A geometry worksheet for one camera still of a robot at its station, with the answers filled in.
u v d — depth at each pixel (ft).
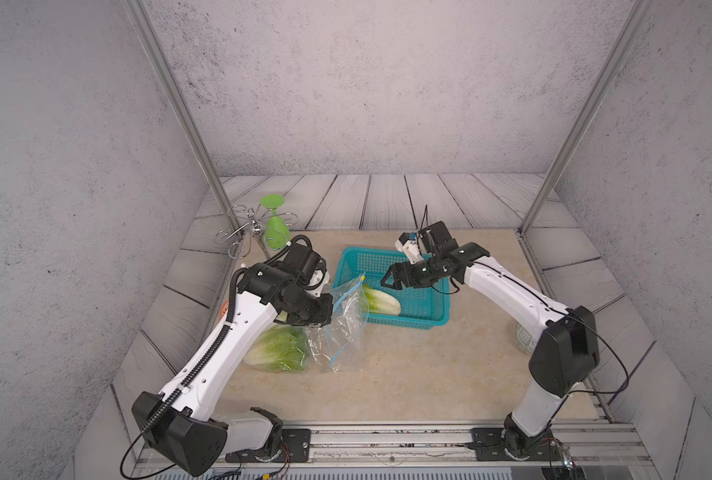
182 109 2.81
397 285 2.43
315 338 2.79
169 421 1.22
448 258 2.04
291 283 1.67
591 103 2.79
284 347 2.64
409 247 2.55
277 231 3.15
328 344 2.85
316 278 2.16
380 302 2.97
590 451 2.40
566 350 1.48
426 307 3.24
